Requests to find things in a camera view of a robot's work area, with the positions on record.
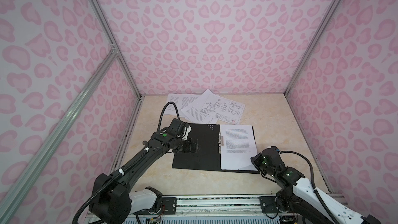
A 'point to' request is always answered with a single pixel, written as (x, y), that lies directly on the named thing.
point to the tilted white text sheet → (192, 109)
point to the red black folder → (208, 157)
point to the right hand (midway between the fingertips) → (249, 157)
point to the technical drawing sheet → (222, 109)
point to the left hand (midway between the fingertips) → (193, 145)
